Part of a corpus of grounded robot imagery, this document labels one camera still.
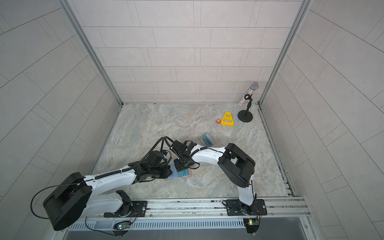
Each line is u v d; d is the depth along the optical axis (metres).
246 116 1.07
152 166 0.66
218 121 1.05
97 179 0.46
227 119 1.08
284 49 0.87
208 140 0.91
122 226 0.64
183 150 0.68
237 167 0.46
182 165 0.76
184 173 0.82
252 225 0.68
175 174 0.81
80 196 0.40
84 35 0.81
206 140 0.91
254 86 0.89
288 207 0.72
